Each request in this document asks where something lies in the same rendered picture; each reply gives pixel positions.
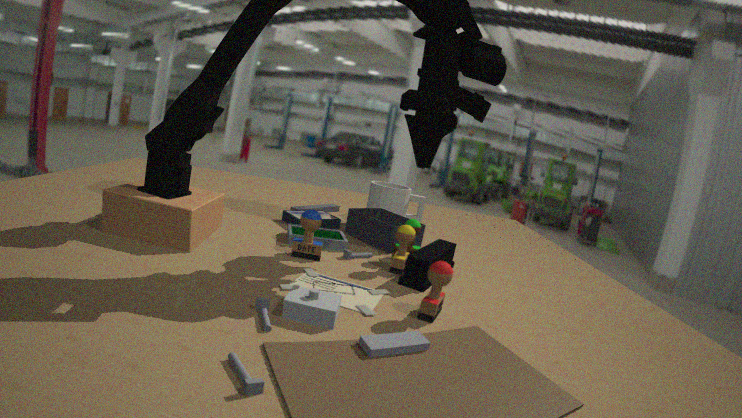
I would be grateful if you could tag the cream paper card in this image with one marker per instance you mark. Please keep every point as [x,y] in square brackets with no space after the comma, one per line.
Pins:
[354,297]

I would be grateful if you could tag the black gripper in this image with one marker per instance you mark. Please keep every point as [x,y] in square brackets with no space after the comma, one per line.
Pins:
[434,118]

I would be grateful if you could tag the blue stamp ink pad tin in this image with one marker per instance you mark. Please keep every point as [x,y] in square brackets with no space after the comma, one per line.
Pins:
[329,221]

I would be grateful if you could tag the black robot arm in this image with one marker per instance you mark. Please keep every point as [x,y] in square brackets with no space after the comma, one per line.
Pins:
[195,111]

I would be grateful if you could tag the white square block with round hole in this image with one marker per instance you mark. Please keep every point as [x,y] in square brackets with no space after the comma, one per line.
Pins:
[311,306]

